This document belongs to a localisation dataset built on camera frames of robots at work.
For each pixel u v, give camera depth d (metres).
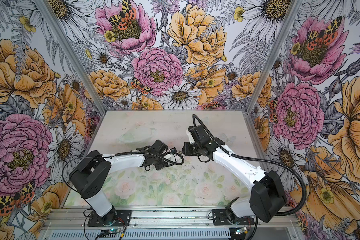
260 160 0.45
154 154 0.65
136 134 1.09
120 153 0.56
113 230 0.71
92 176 0.46
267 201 0.41
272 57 0.90
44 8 0.72
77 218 0.76
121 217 0.74
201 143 0.62
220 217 0.73
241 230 0.72
